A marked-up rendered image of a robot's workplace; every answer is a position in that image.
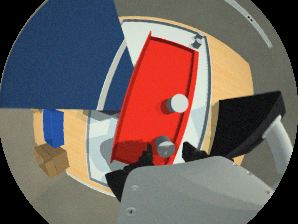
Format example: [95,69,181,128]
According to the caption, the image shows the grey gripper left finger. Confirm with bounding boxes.
[105,144,155,202]

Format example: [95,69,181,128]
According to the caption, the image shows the blue open bin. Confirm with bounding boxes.
[43,109,65,149]

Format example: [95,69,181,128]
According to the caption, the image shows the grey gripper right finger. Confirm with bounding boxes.
[182,141,214,162]

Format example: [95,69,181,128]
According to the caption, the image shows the grey cylinder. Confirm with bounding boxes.
[166,94,189,113]
[195,32,204,40]
[155,135,175,158]
[193,38,203,49]

